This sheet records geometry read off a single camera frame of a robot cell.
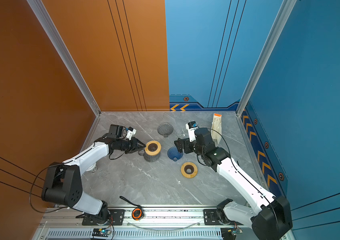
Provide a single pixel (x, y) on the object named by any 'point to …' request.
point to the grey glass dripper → (165, 129)
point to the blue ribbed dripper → (173, 153)
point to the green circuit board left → (103, 232)
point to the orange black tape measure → (137, 213)
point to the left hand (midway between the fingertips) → (144, 145)
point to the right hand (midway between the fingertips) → (181, 140)
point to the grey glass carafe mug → (149, 158)
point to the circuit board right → (228, 233)
